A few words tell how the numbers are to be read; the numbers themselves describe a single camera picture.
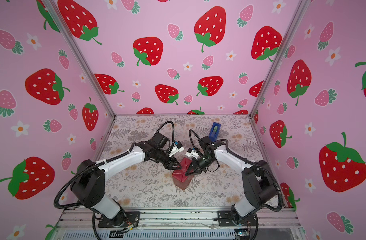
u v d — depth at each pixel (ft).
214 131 3.42
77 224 2.40
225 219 2.40
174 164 2.40
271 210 1.43
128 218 2.42
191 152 2.56
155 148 2.20
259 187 1.45
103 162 1.58
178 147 2.45
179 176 2.51
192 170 2.39
